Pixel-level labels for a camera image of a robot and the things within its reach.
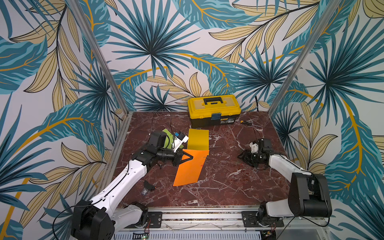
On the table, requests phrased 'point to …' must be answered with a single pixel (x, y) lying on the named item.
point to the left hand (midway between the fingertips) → (190, 159)
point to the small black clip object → (147, 185)
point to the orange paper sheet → (189, 172)
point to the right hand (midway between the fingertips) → (241, 157)
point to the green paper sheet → (168, 140)
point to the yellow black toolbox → (213, 110)
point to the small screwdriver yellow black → (245, 122)
